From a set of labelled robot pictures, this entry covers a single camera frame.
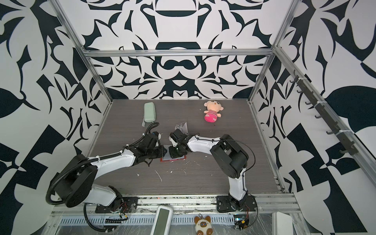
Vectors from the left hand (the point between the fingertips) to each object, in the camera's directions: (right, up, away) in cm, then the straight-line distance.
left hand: (167, 148), depth 88 cm
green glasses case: (-16, +22, +20) cm, 34 cm away
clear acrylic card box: (+8, +12, +10) cm, 18 cm away
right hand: (+2, -4, +1) cm, 4 cm away
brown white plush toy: (+19, -30, -22) cm, 42 cm away
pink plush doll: (+30, +25, +19) cm, 43 cm away
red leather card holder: (0, -5, 0) cm, 5 cm away
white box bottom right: (+54, -29, -22) cm, 65 cm away
